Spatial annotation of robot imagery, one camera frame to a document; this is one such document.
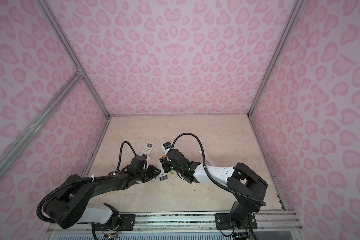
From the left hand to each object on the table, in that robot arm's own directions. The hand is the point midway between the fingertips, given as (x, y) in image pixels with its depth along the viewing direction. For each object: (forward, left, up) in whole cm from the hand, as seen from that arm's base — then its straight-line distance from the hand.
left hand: (162, 170), depth 88 cm
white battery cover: (+9, -28, -3) cm, 30 cm away
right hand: (+2, -1, +10) cm, 10 cm away
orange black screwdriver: (+2, -2, +12) cm, 12 cm away
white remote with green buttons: (+17, +11, -2) cm, 20 cm away
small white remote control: (-3, -1, -2) cm, 3 cm away
